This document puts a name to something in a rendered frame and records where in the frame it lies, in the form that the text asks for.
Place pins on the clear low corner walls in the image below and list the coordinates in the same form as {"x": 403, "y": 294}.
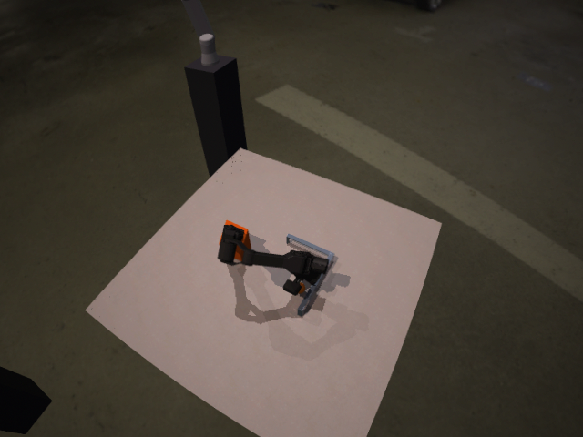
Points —
{"x": 314, "y": 252}

